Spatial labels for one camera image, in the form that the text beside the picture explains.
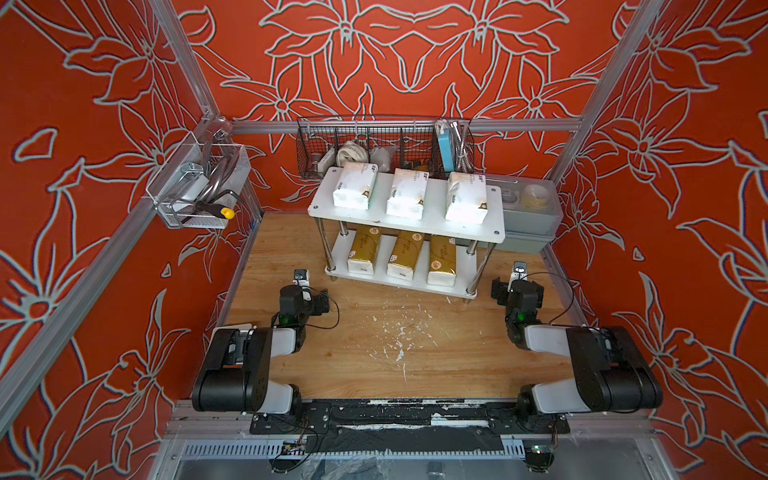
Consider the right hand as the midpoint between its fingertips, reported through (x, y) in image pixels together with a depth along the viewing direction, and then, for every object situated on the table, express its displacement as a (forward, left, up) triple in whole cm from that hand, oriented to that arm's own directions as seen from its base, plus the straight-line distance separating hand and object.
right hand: (511, 277), depth 91 cm
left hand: (-3, +63, -4) cm, 63 cm away
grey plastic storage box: (+17, -8, +12) cm, 22 cm away
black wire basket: (+37, +32, +24) cm, 55 cm away
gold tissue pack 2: (+4, +33, +5) cm, 34 cm away
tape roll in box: (+20, -8, +15) cm, 26 cm away
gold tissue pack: (+2, +47, +6) cm, 47 cm away
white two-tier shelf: (-1, +27, +26) cm, 37 cm away
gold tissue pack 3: (+5, +21, +6) cm, 23 cm away
